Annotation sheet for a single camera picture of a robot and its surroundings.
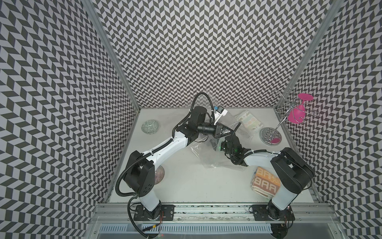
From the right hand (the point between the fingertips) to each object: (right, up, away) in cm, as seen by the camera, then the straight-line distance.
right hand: (212, 141), depth 92 cm
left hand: (+7, +6, -22) cm, 24 cm away
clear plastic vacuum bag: (-4, -4, -6) cm, 8 cm away
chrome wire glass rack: (+41, +2, +7) cm, 42 cm away
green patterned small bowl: (-44, +8, +13) cm, 46 cm away
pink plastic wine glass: (+48, +16, -8) cm, 51 cm away
